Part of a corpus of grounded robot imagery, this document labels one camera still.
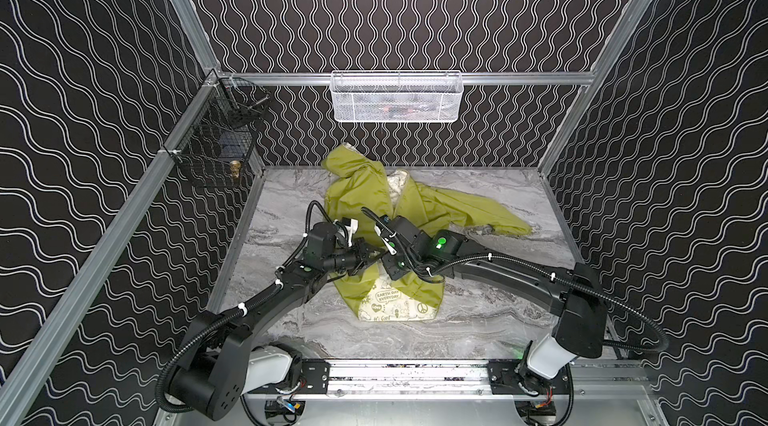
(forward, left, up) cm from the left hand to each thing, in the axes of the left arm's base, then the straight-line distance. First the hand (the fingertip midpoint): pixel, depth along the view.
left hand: (394, 254), depth 77 cm
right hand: (0, +2, -3) cm, 4 cm away
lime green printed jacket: (-1, +8, -17) cm, 19 cm away
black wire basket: (+32, +55, +13) cm, 65 cm away
